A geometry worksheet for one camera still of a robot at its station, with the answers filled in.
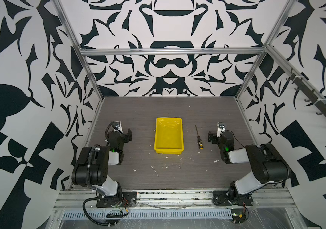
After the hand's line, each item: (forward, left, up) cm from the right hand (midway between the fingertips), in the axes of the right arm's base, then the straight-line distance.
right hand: (219, 129), depth 94 cm
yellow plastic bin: (-3, +33, -2) cm, 33 cm away
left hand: (+1, +63, +4) cm, 64 cm away
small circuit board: (-45, -1, -7) cm, 46 cm away
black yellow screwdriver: (-6, +13, -4) cm, 15 cm away
